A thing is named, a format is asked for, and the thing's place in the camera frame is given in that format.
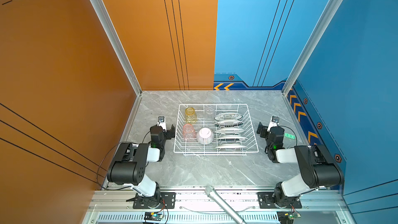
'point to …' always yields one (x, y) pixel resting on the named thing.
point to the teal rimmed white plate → (228, 116)
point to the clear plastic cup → (209, 113)
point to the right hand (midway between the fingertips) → (267, 124)
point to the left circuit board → (153, 216)
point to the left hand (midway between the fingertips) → (164, 123)
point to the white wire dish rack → (215, 129)
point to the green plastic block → (289, 136)
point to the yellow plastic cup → (190, 116)
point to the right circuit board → (293, 214)
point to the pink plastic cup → (188, 131)
